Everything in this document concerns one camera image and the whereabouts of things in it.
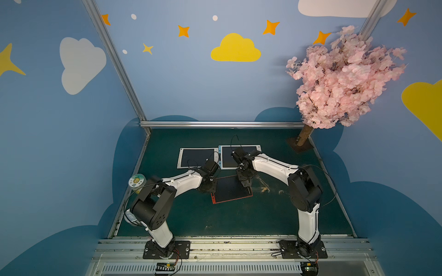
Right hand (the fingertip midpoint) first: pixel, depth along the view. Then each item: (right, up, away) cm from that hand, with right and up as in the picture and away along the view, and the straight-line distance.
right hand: (246, 174), depth 95 cm
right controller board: (+24, -37, -22) cm, 49 cm away
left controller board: (-38, -36, -22) cm, 57 cm away
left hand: (-19, -6, -2) cm, 20 cm away
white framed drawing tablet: (-32, +9, +14) cm, 36 cm away
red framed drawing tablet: (-9, -8, 0) cm, 12 cm away
